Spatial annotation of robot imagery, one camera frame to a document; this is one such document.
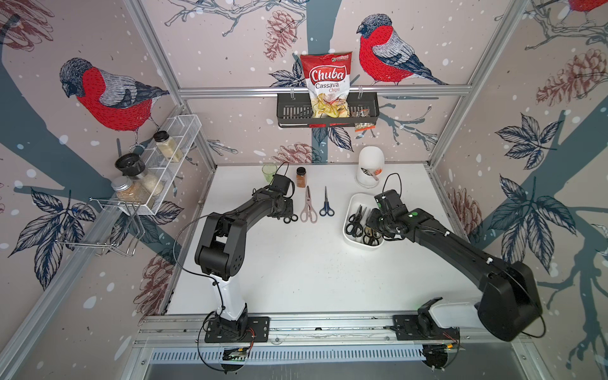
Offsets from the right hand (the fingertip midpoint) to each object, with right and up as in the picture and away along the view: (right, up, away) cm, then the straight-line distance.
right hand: (368, 219), depth 86 cm
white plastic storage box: (0, +4, +18) cm, 18 cm away
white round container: (+8, +22, +25) cm, 34 cm away
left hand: (-30, +4, +11) cm, 33 cm away
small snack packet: (-1, +36, +4) cm, 36 cm away
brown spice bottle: (-26, +16, +21) cm, 37 cm away
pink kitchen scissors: (-22, 0, +17) cm, 28 cm away
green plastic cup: (-42, +20, +27) cm, 54 cm away
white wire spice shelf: (-72, +20, -7) cm, 75 cm away
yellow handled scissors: (+3, -8, +5) cm, 10 cm away
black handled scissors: (-29, -2, +14) cm, 33 cm away
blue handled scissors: (-15, +2, +17) cm, 23 cm away
